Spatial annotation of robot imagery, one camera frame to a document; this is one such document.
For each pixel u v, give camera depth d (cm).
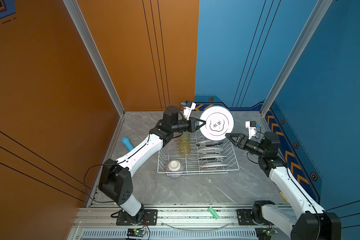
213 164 77
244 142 67
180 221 74
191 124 66
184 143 89
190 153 93
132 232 71
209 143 94
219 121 73
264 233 70
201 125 72
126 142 97
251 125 69
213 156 81
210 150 90
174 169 83
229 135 71
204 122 72
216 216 73
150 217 74
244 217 72
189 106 68
